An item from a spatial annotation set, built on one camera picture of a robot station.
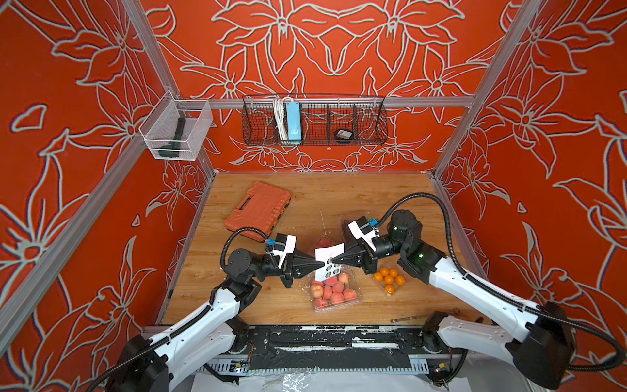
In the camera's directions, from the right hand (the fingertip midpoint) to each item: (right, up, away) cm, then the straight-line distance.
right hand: (334, 258), depth 60 cm
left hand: (-3, -2, -1) cm, 4 cm away
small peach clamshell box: (0, -2, +33) cm, 33 cm away
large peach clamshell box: (+3, -17, +20) cm, 26 cm away
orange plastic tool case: (-27, +11, +40) cm, 50 cm away
